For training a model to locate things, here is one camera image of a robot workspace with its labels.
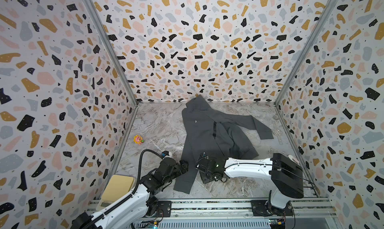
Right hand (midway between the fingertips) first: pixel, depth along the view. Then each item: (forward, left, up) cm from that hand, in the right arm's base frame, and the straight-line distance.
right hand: (201, 175), depth 81 cm
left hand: (+5, +10, +3) cm, 11 cm away
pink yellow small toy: (+21, +41, +1) cm, 46 cm away
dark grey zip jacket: (+32, -3, -3) cm, 32 cm away
